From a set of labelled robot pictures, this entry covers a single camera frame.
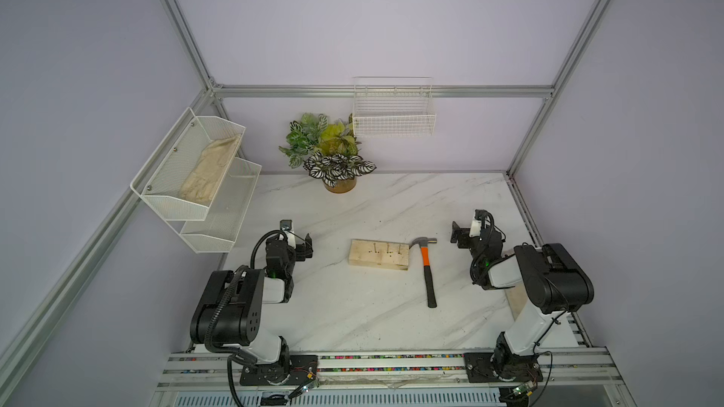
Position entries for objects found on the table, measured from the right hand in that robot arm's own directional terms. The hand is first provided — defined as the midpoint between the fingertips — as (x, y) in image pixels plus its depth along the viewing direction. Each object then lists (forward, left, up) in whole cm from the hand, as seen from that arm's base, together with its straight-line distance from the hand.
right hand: (469, 226), depth 98 cm
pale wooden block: (-10, +32, -1) cm, 34 cm away
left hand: (-4, +62, +1) cm, 62 cm away
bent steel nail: (-9, +26, 0) cm, 27 cm away
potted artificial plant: (+20, +49, +19) cm, 57 cm away
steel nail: (-9, +30, 0) cm, 31 cm away
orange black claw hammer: (-4, +16, -3) cm, 17 cm away
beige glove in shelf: (+4, +82, +27) cm, 86 cm away
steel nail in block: (-9, +34, +2) cm, 35 cm away
